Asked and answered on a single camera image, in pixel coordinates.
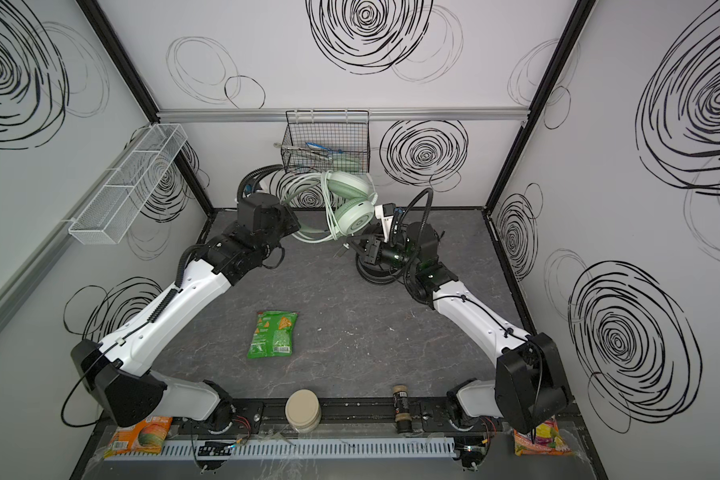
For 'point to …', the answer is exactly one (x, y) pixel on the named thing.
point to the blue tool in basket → (315, 146)
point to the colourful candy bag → (543, 439)
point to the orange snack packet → (145, 436)
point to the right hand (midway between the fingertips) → (343, 242)
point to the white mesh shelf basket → (111, 213)
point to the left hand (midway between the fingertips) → (292, 207)
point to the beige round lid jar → (302, 410)
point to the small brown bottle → (403, 418)
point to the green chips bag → (273, 335)
